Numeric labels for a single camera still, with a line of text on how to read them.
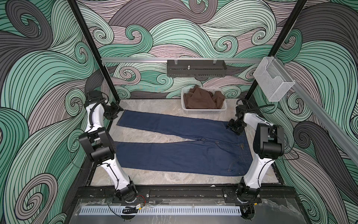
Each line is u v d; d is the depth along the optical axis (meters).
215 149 0.89
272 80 0.82
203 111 1.04
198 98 1.10
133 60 1.86
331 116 0.58
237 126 0.84
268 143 0.52
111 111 0.78
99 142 0.53
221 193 0.74
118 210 0.70
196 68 0.95
